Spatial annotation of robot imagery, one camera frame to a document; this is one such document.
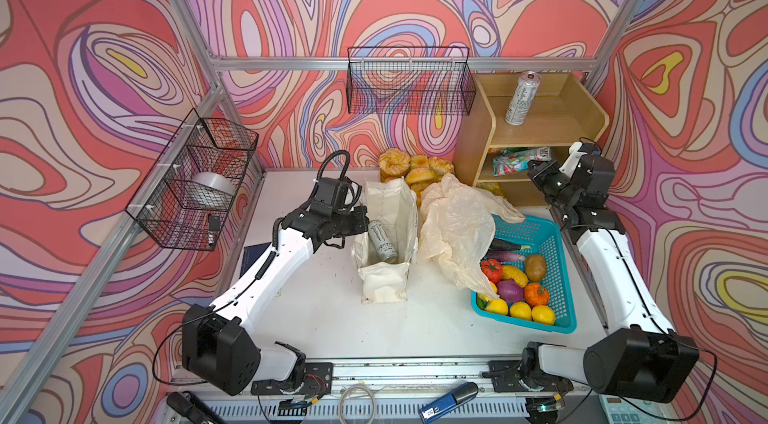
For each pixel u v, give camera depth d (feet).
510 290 2.71
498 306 2.64
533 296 2.70
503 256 2.99
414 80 3.14
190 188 2.26
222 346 1.28
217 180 2.41
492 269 2.83
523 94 2.63
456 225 2.83
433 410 2.18
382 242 3.06
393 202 2.98
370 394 2.31
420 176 3.54
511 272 2.83
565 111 3.12
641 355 1.29
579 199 1.85
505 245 3.10
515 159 2.58
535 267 2.89
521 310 2.62
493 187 3.56
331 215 1.95
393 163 3.68
